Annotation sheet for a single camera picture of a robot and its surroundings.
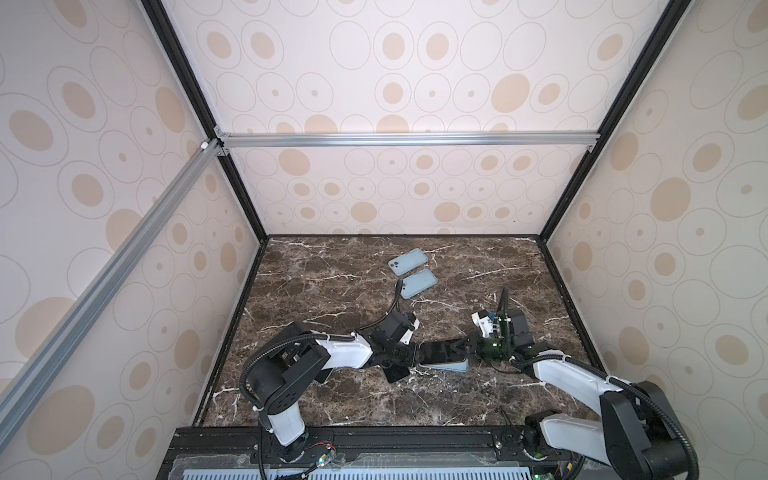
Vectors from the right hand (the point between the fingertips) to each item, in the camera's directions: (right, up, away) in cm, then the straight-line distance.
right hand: (454, 348), depth 85 cm
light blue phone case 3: (-9, +17, +22) cm, 29 cm away
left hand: (-7, -3, 0) cm, 7 cm away
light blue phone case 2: (-12, +25, +28) cm, 39 cm away
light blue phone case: (+1, -5, 0) cm, 5 cm away
